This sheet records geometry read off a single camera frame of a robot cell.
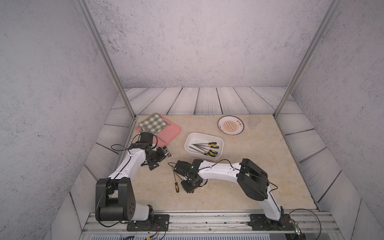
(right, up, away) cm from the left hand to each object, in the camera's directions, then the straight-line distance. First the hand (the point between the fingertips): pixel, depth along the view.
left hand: (167, 157), depth 87 cm
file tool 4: (+25, +3, +12) cm, 28 cm away
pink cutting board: (-26, +16, +25) cm, 40 cm away
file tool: (+5, -14, -1) cm, 15 cm away
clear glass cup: (+59, +22, +26) cm, 68 cm away
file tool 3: (+26, +5, +15) cm, 31 cm away
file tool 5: (+22, 0, +11) cm, 25 cm away
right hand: (+12, -17, -4) cm, 21 cm away
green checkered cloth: (-15, +20, +28) cm, 37 cm away
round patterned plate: (+43, +19, +28) cm, 55 cm away
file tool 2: (+25, +6, +15) cm, 30 cm away
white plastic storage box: (+14, +10, +16) cm, 23 cm away
